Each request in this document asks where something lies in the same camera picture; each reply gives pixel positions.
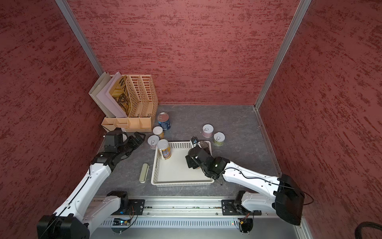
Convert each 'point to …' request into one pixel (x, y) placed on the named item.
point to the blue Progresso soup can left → (163, 120)
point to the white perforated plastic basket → (175, 172)
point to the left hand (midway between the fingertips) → (141, 142)
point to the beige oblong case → (143, 173)
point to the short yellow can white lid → (158, 130)
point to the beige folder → (94, 99)
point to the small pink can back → (208, 130)
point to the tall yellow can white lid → (163, 144)
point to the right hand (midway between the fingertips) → (194, 156)
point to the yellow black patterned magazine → (120, 93)
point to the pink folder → (105, 97)
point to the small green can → (219, 139)
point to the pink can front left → (152, 141)
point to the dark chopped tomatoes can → (204, 145)
